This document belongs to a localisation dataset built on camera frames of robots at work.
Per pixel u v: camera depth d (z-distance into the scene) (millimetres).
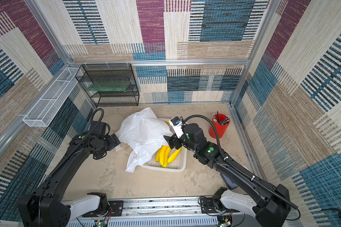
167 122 911
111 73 1021
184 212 730
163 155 851
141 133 837
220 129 976
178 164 873
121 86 1008
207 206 729
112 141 718
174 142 633
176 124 606
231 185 778
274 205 379
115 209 733
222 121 953
